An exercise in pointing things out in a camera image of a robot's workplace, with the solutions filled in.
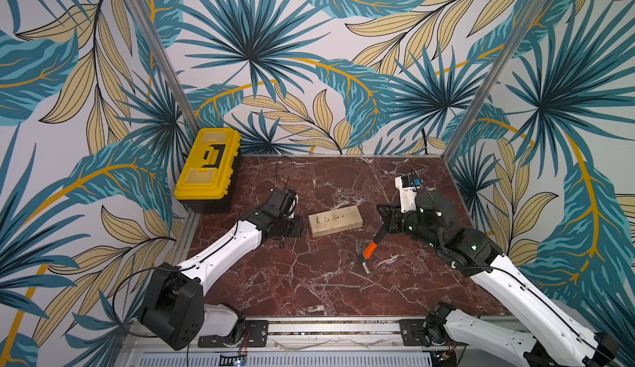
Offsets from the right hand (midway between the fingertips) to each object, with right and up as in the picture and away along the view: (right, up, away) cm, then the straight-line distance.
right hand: (379, 206), depth 68 cm
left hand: (-23, -10, +15) cm, 29 cm away
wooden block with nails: (-7, -8, +27) cm, 29 cm away
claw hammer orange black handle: (-2, -14, +5) cm, 15 cm away
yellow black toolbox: (-57, +5, +20) cm, 61 cm away
